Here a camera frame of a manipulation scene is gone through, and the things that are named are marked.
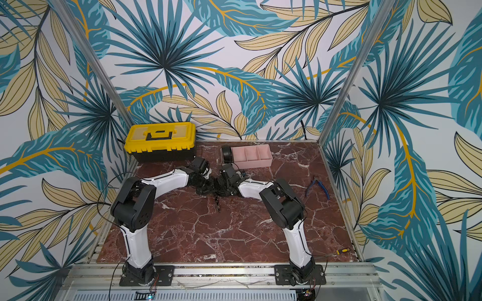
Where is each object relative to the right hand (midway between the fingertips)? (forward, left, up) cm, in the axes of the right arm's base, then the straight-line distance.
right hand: (216, 179), depth 98 cm
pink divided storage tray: (+14, -19, +1) cm, 23 cm away
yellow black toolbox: (+16, +29, +12) cm, 35 cm away
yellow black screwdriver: (-35, -55, -4) cm, 66 cm away
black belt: (+11, -6, +7) cm, 14 cm away
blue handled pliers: (-2, -55, -3) cm, 55 cm away
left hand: (-7, -1, -1) cm, 7 cm away
